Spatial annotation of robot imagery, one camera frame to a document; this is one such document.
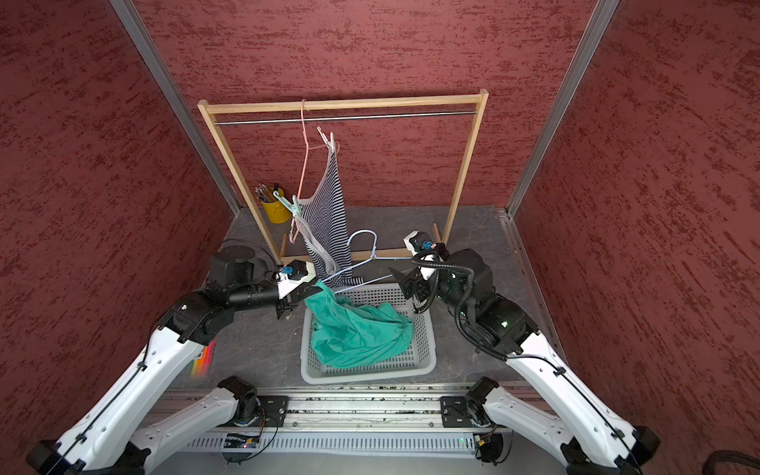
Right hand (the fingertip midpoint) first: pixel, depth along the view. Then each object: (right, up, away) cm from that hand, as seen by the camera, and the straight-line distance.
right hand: (405, 264), depth 65 cm
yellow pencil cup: (-47, +15, +45) cm, 67 cm away
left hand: (-21, -6, +1) cm, 22 cm away
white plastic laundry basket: (+5, -29, +16) cm, 33 cm away
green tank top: (-16, -22, +16) cm, 32 cm away
